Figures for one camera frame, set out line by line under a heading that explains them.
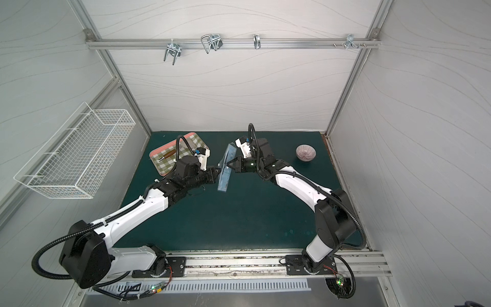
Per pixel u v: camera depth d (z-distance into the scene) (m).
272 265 0.75
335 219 0.44
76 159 0.69
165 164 1.05
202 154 0.72
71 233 0.40
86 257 0.40
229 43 0.78
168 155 1.08
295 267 0.73
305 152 1.08
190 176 0.63
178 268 0.74
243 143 0.74
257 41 0.78
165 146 1.12
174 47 0.78
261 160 0.65
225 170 0.82
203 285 0.70
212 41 0.77
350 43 0.77
